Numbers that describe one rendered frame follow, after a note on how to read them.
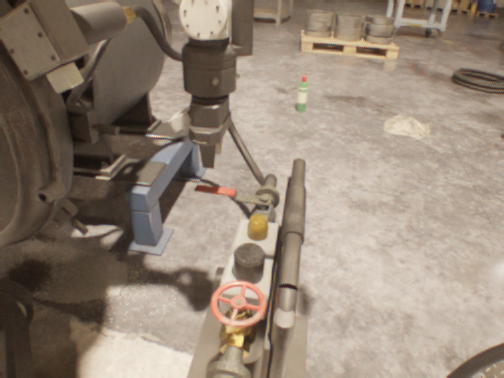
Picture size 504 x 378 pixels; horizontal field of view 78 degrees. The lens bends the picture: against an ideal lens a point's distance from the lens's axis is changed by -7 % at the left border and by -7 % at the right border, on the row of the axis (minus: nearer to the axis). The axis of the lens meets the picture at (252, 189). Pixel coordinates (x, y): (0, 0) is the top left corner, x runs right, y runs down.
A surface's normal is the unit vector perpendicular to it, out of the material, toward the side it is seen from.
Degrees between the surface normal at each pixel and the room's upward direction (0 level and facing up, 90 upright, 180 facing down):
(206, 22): 90
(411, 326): 0
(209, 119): 90
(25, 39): 90
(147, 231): 90
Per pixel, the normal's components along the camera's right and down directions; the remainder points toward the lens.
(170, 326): 0.04, -0.82
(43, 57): -0.16, 0.55
